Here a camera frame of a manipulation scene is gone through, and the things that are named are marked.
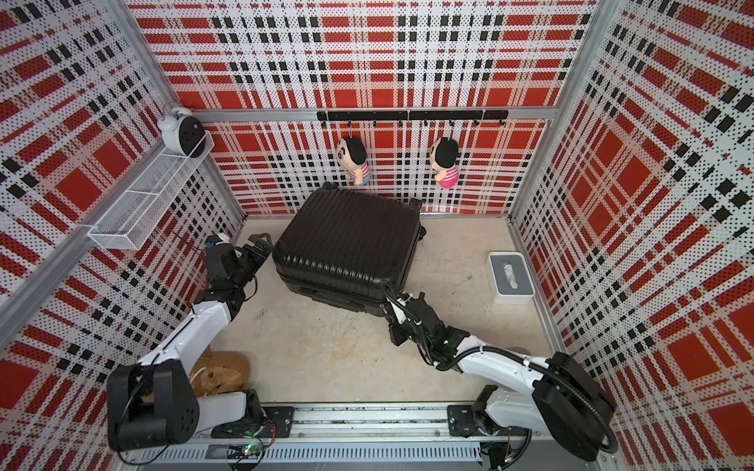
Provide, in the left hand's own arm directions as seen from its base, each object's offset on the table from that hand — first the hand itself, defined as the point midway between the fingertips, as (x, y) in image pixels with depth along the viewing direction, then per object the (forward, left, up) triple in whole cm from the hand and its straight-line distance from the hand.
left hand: (270, 242), depth 86 cm
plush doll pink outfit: (+28, -54, +11) cm, 61 cm away
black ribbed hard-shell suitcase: (-2, -21, +1) cm, 21 cm away
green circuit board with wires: (-49, -2, -19) cm, 53 cm away
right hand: (-19, -36, -11) cm, 42 cm away
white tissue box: (-3, -75, -16) cm, 77 cm away
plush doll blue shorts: (+24, -24, +14) cm, 37 cm away
